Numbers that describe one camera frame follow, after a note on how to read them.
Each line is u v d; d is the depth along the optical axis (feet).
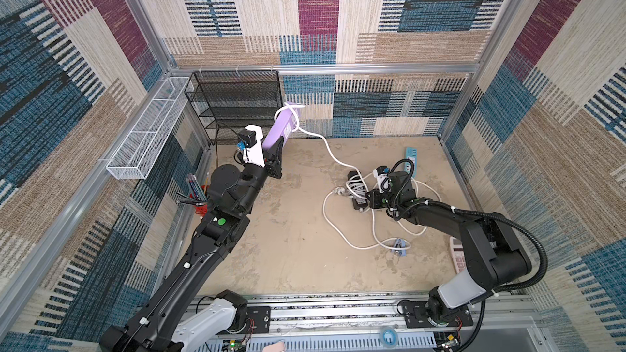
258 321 2.41
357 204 3.08
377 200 2.74
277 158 1.92
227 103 3.53
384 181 2.74
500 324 2.36
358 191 3.09
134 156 2.33
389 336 2.33
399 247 2.79
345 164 2.77
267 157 1.83
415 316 2.40
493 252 1.50
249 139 1.61
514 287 1.57
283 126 2.05
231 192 1.52
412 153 3.65
